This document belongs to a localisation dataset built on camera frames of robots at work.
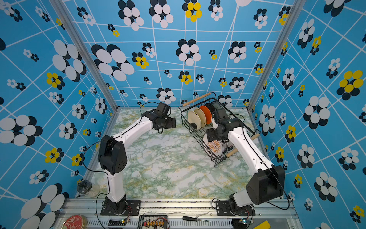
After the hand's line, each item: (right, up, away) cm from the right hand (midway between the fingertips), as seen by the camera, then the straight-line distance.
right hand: (216, 135), depth 82 cm
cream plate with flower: (-13, +11, +19) cm, 26 cm away
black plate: (0, +18, +19) cm, 26 cm away
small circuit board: (-53, -43, -11) cm, 69 cm away
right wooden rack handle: (+7, -8, -8) cm, 14 cm away
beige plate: (-7, +11, +16) cm, 21 cm away
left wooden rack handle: (-10, +24, +17) cm, 31 cm away
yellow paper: (+21, -42, -14) cm, 49 cm away
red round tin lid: (-71, -40, -15) cm, 83 cm away
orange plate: (-3, +13, +17) cm, 21 cm away
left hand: (-28, +7, +11) cm, 31 cm away
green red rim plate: (+6, -8, +4) cm, 11 cm away
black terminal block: (-34, -41, -14) cm, 55 cm away
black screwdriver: (-14, -41, -12) cm, 45 cm away
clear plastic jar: (-68, -25, -12) cm, 73 cm away
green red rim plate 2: (+10, -8, +6) cm, 14 cm away
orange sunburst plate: (0, -9, +6) cm, 11 cm away
